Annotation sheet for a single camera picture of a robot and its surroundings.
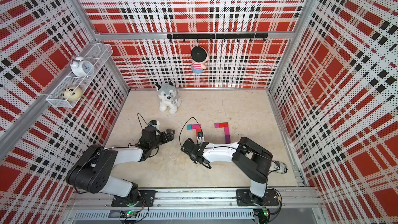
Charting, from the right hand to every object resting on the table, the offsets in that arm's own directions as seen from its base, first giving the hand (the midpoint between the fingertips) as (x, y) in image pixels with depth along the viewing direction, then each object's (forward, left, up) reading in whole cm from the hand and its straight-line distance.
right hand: (202, 151), depth 89 cm
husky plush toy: (+29, +21, +16) cm, 39 cm away
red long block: (+14, +3, 0) cm, 15 cm away
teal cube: (+17, +9, 0) cm, 19 cm away
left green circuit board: (-30, +31, +2) cm, 43 cm away
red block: (+18, -13, -1) cm, 23 cm away
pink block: (+14, -16, -1) cm, 21 cm away
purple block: (+8, -16, 0) cm, 17 cm away
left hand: (+11, +19, +2) cm, 22 cm away
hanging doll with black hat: (+45, +1, +32) cm, 56 cm away
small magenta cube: (+18, -9, 0) cm, 20 cm away
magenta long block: (+17, +5, 0) cm, 17 cm away
